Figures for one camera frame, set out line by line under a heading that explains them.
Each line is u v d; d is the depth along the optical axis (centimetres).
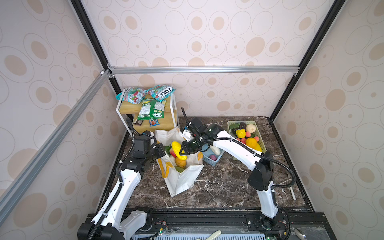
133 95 81
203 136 59
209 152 97
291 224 73
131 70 199
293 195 83
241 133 100
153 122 95
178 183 83
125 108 80
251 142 93
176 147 78
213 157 92
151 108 75
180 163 85
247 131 103
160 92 80
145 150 59
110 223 39
